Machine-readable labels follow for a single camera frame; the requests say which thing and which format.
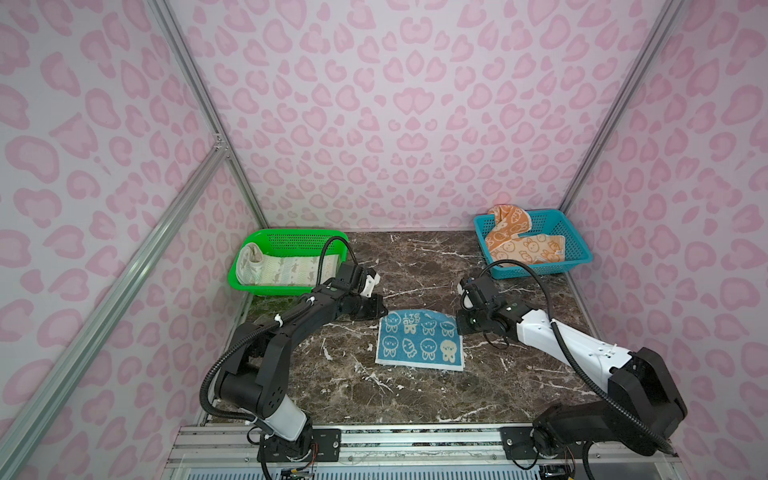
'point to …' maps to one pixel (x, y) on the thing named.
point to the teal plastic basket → (551, 222)
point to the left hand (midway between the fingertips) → (389, 307)
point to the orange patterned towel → (506, 223)
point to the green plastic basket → (288, 241)
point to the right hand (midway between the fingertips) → (459, 318)
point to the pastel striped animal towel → (257, 269)
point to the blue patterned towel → (419, 338)
